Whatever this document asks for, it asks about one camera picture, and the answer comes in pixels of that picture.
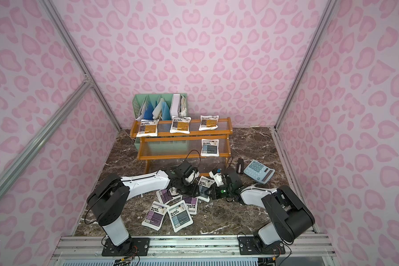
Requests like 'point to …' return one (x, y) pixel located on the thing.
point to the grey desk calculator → (259, 171)
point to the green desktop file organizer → (161, 107)
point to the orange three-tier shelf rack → (182, 138)
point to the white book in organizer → (174, 106)
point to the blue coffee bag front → (179, 216)
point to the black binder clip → (240, 165)
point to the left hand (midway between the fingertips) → (197, 191)
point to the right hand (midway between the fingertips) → (206, 192)
